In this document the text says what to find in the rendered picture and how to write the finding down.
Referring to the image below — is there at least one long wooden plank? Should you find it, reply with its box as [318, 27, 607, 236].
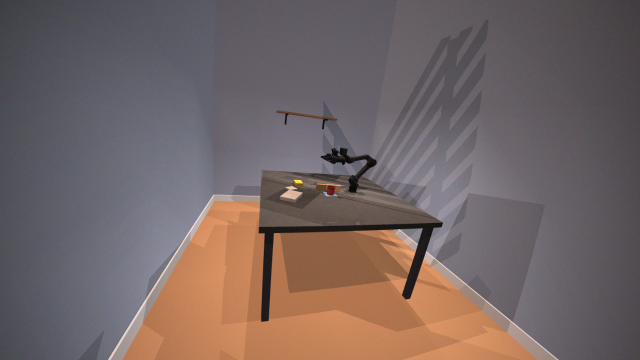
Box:
[315, 183, 341, 192]

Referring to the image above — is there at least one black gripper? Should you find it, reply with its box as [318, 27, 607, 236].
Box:
[320, 153, 340, 164]

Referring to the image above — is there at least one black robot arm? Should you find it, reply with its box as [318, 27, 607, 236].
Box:
[331, 147, 377, 193]

